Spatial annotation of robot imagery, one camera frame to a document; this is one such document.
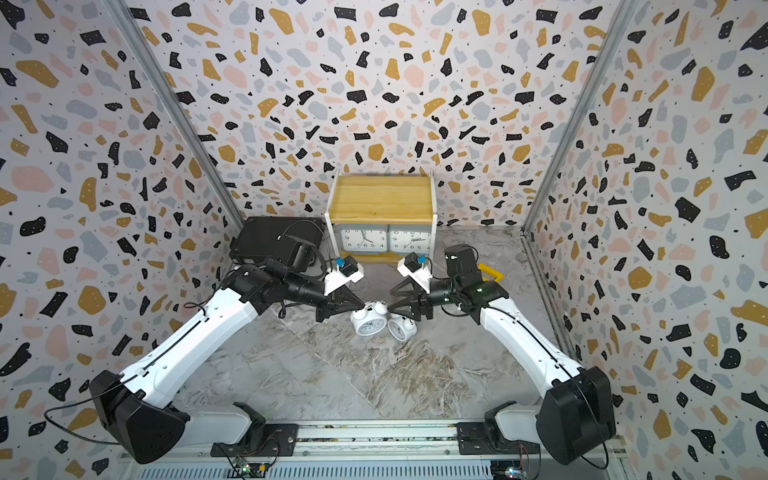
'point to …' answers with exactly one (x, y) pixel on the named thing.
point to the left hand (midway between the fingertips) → (362, 303)
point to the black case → (261, 237)
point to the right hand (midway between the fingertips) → (394, 302)
